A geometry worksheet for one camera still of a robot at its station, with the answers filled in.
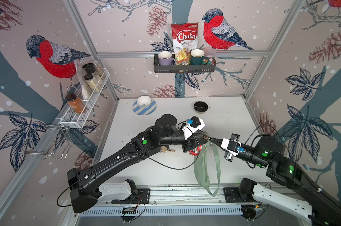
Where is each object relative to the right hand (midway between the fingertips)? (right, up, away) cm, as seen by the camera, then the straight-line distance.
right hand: (211, 134), depth 56 cm
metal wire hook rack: (-69, -3, 0) cm, 69 cm away
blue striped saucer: (-40, +9, +56) cm, 69 cm away
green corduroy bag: (-1, -15, +4) cm, 15 cm away
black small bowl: (+6, +12, +55) cm, 56 cm away
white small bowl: (-41, +17, +59) cm, 74 cm away
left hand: (-2, 0, 0) cm, 2 cm away
